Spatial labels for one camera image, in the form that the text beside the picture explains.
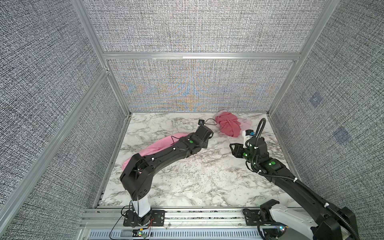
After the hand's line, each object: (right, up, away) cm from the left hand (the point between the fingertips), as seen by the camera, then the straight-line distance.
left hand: (202, 138), depth 87 cm
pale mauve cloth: (+12, +10, +21) cm, 26 cm away
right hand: (+16, -3, -6) cm, 18 cm away
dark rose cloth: (+20, +9, +16) cm, 27 cm away
